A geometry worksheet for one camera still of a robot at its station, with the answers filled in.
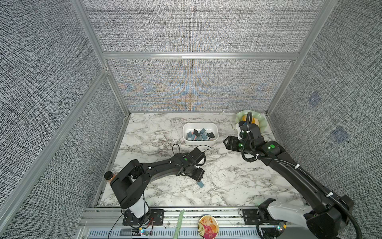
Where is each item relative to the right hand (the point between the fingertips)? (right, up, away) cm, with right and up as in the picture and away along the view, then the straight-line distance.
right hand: (228, 138), depth 76 cm
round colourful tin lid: (-11, -40, -8) cm, 42 cm away
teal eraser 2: (-10, +3, +31) cm, 33 cm away
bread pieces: (+27, +10, +31) cm, 42 cm away
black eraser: (-16, +2, +30) cm, 34 cm away
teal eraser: (-20, +1, +28) cm, 34 cm away
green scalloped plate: (+34, +9, +34) cm, 49 cm away
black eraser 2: (-5, 0, +28) cm, 28 cm away
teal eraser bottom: (-14, -27, +9) cm, 31 cm away
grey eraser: (-22, 0, +28) cm, 35 cm away
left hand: (-13, -21, +8) cm, 26 cm away
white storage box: (-12, +1, +28) cm, 30 cm away
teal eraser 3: (-10, -1, +25) cm, 27 cm away
